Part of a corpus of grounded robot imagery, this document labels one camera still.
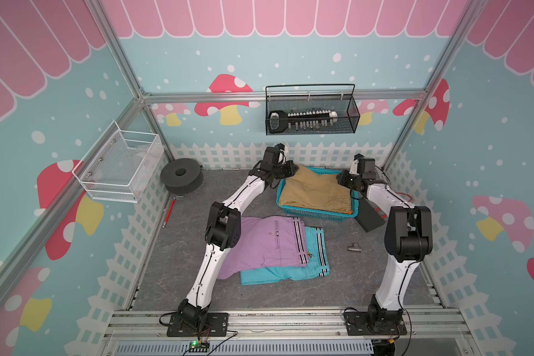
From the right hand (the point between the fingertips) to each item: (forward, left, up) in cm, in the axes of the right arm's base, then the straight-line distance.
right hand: (338, 174), depth 100 cm
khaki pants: (-3, +14, -6) cm, 16 cm away
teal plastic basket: (-17, +5, -8) cm, 20 cm away
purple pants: (-28, +33, -10) cm, 44 cm away
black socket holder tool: (+9, +27, +22) cm, 36 cm away
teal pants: (-39, +13, -10) cm, 42 cm away
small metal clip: (-29, -4, -13) cm, 33 cm away
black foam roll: (+8, +76, -8) cm, 77 cm away
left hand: (+1, +18, +3) cm, 18 cm away
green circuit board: (-63, +55, -16) cm, 85 cm away
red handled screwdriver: (-9, +79, -13) cm, 81 cm away
